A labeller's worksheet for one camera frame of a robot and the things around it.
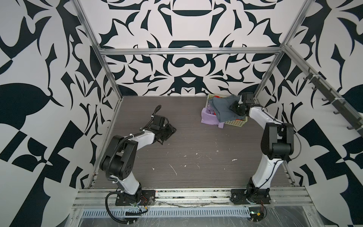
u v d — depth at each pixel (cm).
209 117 101
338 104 58
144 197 73
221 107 96
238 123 99
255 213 71
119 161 46
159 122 75
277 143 52
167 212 65
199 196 76
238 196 74
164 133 81
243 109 74
